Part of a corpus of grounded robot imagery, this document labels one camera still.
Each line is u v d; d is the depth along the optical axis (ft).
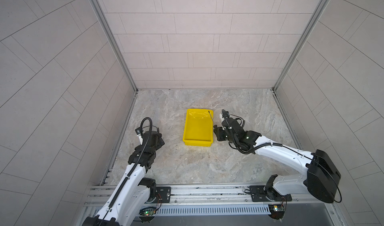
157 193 2.32
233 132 1.96
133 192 1.56
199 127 2.94
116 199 1.39
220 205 2.27
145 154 1.87
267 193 2.09
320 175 1.29
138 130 2.23
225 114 2.37
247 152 1.84
